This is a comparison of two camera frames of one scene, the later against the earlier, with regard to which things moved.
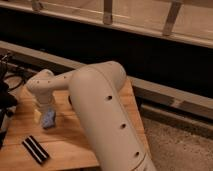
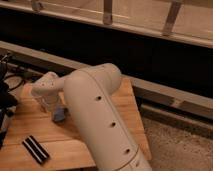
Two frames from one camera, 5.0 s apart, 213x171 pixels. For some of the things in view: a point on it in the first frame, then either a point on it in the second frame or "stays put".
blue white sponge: [49, 119] → [59, 114]
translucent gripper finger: [37, 116] → [43, 108]
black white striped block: [36, 149] stays put
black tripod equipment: [8, 97] stays put
